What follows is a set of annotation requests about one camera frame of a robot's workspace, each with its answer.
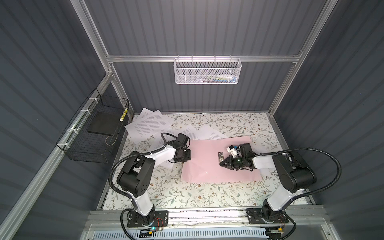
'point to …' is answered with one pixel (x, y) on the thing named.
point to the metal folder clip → (221, 157)
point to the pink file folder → (204, 166)
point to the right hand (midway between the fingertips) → (222, 165)
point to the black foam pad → (106, 122)
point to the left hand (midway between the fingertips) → (188, 158)
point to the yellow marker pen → (122, 117)
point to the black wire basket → (92, 134)
